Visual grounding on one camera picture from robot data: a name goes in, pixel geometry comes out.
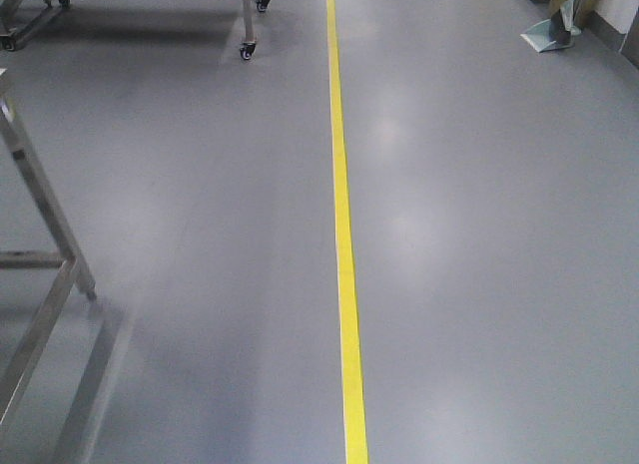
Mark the bare steel table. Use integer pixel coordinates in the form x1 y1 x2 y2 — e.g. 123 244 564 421
0 67 99 428

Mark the steel rack on castors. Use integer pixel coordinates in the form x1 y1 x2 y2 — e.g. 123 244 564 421
0 0 274 62

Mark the pale green dustpan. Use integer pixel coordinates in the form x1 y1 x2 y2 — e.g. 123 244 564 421
520 0 584 54

